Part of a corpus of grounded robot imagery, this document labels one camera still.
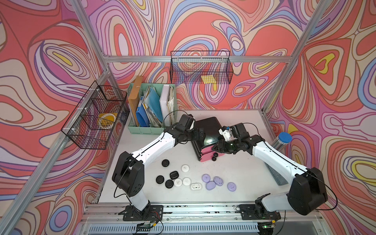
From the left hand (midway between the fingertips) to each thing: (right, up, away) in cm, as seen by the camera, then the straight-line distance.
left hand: (201, 135), depth 84 cm
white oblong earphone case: (-3, -29, -4) cm, 29 cm away
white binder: (-23, +22, +7) cm, 33 cm away
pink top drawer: (+3, -8, -4) cm, 9 cm away
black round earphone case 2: (-24, -26, 0) cm, 35 cm away
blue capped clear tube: (+44, -3, -4) cm, 45 cm away
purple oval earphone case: (+10, -26, -2) cm, 28 cm away
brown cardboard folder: (-38, +20, -3) cm, 43 cm away
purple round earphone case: (+17, -29, -4) cm, 33 cm away
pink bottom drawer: (+4, -14, +4) cm, 16 cm away
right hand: (+8, -10, -2) cm, 13 cm away
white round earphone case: (-9, -21, +4) cm, 23 cm away
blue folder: (-37, +11, +9) cm, 40 cm away
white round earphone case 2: (-13, -27, -2) cm, 30 cm away
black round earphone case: (-22, -18, +7) cm, 29 cm away
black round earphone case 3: (-18, -28, -2) cm, 33 cm away
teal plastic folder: (-30, +21, +10) cm, 39 cm away
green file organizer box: (-30, +4, +20) cm, 37 cm away
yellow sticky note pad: (+5, +35, +7) cm, 36 cm away
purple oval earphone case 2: (+5, -28, -2) cm, 29 cm away
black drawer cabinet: (+1, -6, -5) cm, 8 cm away
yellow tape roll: (-48, +8, -14) cm, 50 cm away
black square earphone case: (-16, -24, +2) cm, 29 cm away
